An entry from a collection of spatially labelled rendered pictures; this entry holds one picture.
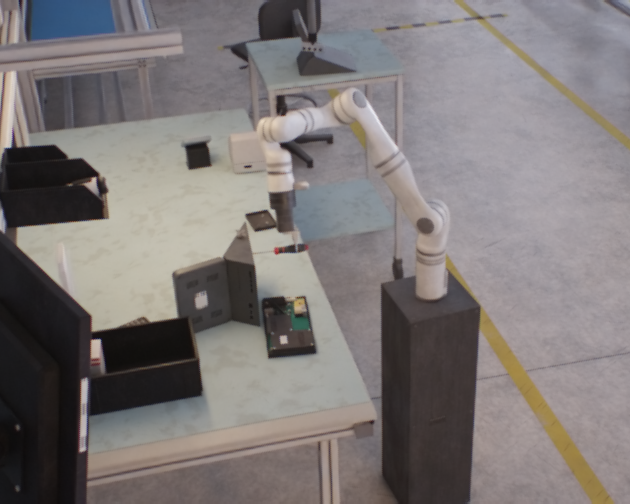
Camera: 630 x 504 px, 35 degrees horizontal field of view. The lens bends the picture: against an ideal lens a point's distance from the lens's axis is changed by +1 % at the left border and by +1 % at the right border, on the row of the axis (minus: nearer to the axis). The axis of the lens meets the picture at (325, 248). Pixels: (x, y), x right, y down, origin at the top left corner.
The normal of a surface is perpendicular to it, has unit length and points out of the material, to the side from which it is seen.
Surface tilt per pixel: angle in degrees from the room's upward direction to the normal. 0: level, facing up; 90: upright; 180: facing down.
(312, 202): 0
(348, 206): 0
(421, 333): 90
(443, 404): 90
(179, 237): 0
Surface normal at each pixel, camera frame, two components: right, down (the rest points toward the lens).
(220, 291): 0.49, 0.44
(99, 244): -0.04, -0.85
